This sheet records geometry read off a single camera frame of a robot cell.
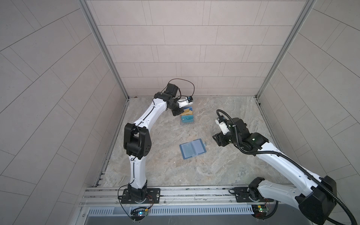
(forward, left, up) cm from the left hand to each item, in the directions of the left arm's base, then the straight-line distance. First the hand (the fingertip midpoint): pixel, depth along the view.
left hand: (184, 106), depth 90 cm
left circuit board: (-55, +21, -13) cm, 60 cm away
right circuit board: (-54, -38, -15) cm, 67 cm away
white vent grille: (-54, +28, -16) cm, 63 cm away
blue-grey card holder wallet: (-23, -5, -15) cm, 28 cm away
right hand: (-20, -18, -1) cm, 27 cm away
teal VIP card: (-1, -3, -13) cm, 13 cm away
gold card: (-2, -2, -4) cm, 5 cm away
